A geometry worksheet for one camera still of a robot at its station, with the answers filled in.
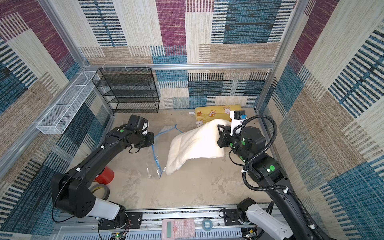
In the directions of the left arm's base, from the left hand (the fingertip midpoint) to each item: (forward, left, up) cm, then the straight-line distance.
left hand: (154, 140), depth 84 cm
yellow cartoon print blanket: (+33, -29, -13) cm, 46 cm away
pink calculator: (-39, -14, -15) cm, 44 cm away
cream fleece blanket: (-14, -23, +18) cm, 33 cm away
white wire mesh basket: (-1, +43, +17) cm, 46 cm away
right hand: (-8, -33, +19) cm, 39 cm away
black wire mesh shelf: (+42, +25, +3) cm, 49 cm away
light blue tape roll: (-38, -25, -16) cm, 49 cm away
